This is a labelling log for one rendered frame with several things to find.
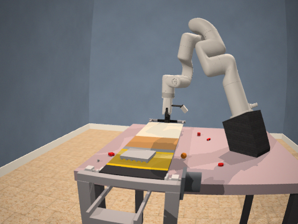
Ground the orange ball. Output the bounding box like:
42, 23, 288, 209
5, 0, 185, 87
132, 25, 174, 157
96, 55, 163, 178
181, 153, 187, 159

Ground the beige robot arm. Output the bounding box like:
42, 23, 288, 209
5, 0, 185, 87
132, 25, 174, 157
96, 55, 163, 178
162, 18, 258, 119

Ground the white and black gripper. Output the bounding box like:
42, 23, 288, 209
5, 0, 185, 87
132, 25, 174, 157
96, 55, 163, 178
162, 97, 174, 123

